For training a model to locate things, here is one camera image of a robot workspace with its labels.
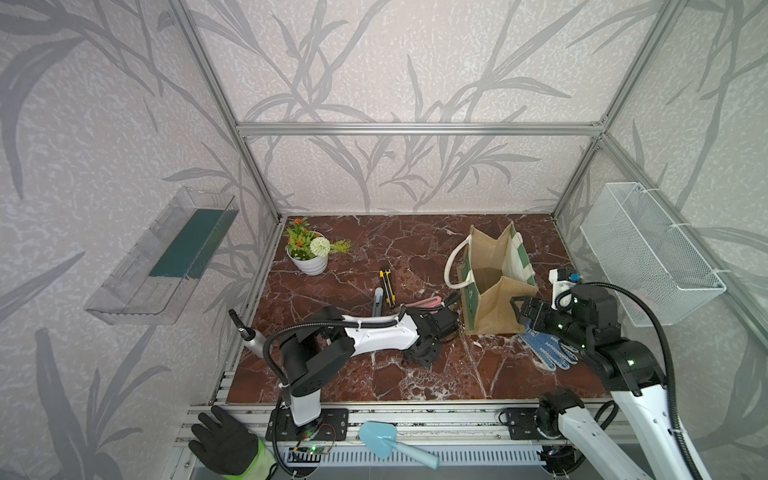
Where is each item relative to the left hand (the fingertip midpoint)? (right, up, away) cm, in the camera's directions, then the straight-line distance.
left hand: (423, 356), depth 85 cm
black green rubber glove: (-47, -16, -15) cm, 52 cm away
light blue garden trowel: (-11, -15, -13) cm, 23 cm away
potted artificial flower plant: (-35, +31, +6) cm, 47 cm away
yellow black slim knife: (-10, +15, +11) cm, 21 cm away
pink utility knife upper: (+2, +13, +9) cm, 16 cm away
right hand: (+23, +19, -14) cm, 33 cm away
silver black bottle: (-45, +8, -8) cm, 47 cm away
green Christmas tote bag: (+23, +22, +14) cm, 35 cm away
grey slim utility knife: (-14, +13, +10) cm, 22 cm away
